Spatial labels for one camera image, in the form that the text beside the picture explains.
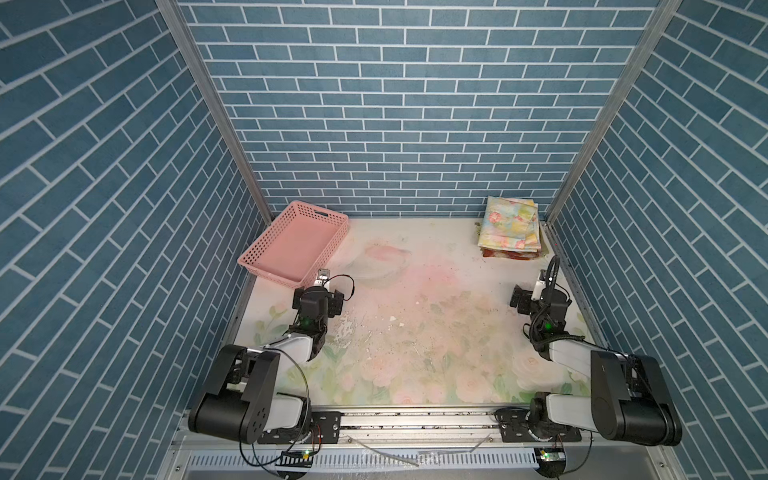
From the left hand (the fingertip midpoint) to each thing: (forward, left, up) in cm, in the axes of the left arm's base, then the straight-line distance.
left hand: (320, 287), depth 92 cm
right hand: (-1, -66, +3) cm, 66 cm away
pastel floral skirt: (+25, -67, +3) cm, 71 cm away
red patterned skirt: (+14, -71, -2) cm, 72 cm away
